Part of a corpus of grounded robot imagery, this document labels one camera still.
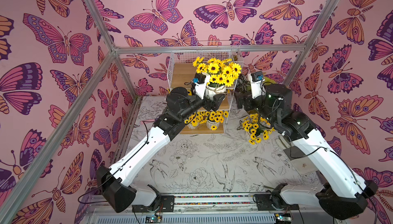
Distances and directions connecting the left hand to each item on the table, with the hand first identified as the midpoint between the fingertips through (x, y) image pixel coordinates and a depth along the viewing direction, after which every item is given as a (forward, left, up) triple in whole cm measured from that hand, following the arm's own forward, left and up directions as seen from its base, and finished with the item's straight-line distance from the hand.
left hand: (220, 87), depth 61 cm
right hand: (+2, -12, -2) cm, 12 cm away
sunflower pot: (+6, +11, -30) cm, 32 cm away
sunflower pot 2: (+8, -1, -31) cm, 32 cm away
